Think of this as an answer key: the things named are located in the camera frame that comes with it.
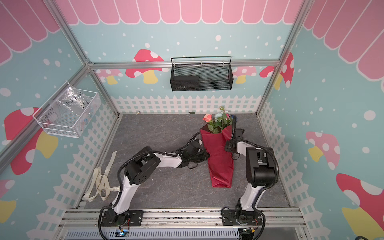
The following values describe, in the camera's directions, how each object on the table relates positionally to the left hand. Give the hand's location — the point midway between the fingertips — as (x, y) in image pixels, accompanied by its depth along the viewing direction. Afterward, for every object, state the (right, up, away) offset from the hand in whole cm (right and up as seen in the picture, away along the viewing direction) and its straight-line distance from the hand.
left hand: (179, 160), depth 95 cm
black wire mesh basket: (+16, +55, -1) cm, 57 cm away
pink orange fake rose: (+17, +26, -22) cm, 37 cm away
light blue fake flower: (+23, +23, -20) cm, 38 cm away
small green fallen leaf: (+7, +34, +29) cm, 45 cm away
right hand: (+18, +22, +15) cm, 32 cm away
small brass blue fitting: (-37, +34, +29) cm, 58 cm away
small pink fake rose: (+27, +26, -22) cm, 43 cm away
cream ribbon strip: (-44, -12, -9) cm, 46 cm away
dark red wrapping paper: (+22, +6, -30) cm, 37 cm away
